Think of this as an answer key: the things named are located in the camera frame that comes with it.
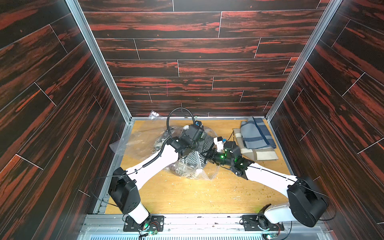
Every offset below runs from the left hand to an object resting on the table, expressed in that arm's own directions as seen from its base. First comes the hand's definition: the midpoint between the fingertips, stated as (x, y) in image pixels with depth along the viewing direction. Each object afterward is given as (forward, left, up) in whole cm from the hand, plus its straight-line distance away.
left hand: (201, 141), depth 81 cm
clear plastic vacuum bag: (+9, +38, -15) cm, 42 cm away
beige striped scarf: (+4, -43, -18) cm, 47 cm away
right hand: (-4, -1, -4) cm, 6 cm away
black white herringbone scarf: (-9, +7, -8) cm, 14 cm away
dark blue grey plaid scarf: (+19, -40, -16) cm, 47 cm away
